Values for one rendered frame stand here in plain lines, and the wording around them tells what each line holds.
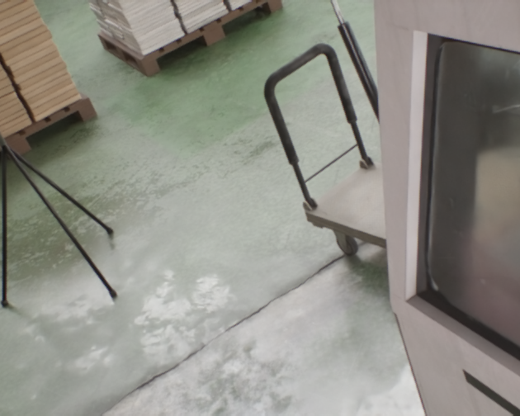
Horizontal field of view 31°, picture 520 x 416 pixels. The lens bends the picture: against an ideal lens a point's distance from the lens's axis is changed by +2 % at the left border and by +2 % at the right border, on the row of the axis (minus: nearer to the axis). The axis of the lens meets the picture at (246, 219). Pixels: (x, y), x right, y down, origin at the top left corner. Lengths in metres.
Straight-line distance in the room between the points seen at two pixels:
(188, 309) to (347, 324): 0.74
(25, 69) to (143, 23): 0.90
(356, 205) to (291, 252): 0.40
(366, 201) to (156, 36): 3.21
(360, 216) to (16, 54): 3.10
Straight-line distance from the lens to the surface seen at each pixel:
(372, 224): 3.37
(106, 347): 3.74
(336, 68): 3.56
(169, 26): 6.45
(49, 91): 6.06
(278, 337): 3.34
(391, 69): 1.13
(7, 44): 5.96
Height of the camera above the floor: 1.94
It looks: 28 degrees down
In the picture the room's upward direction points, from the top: 23 degrees counter-clockwise
